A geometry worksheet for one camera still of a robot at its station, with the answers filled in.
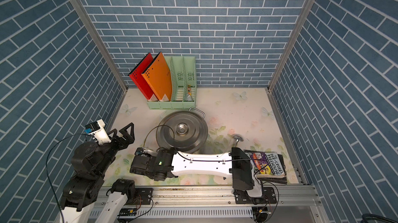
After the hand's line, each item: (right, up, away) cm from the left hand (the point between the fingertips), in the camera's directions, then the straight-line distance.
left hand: (130, 126), depth 64 cm
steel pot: (+22, -4, +11) cm, 25 cm away
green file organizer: (+14, +33, +48) cm, 59 cm away
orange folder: (+3, +26, +28) cm, 38 cm away
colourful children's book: (+64, -24, +15) cm, 70 cm away
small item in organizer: (+18, +20, +55) cm, 61 cm away
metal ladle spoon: (+51, -12, +27) cm, 59 cm away
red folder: (-9, +25, +25) cm, 36 cm away
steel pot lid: (+22, -4, +11) cm, 25 cm away
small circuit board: (-5, -42, +7) cm, 43 cm away
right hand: (+12, -15, +6) cm, 20 cm away
